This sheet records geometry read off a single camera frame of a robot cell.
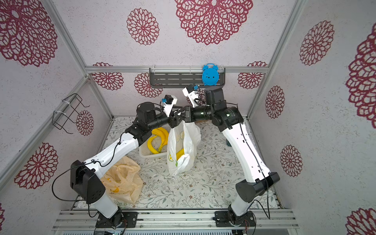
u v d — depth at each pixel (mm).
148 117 574
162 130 735
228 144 1024
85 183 423
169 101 593
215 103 486
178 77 928
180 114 615
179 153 645
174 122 644
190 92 560
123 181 763
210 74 898
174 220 757
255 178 411
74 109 810
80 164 449
